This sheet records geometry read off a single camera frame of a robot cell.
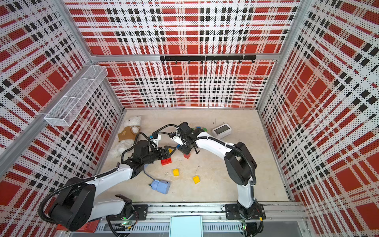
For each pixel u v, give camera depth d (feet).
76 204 1.36
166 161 2.98
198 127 3.54
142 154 2.22
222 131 3.31
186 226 2.21
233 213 2.41
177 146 2.79
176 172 2.83
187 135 2.16
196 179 2.74
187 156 3.07
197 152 2.49
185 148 2.59
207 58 2.90
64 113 2.28
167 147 2.51
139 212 2.41
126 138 3.15
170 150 2.61
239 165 1.58
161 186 2.59
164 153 2.47
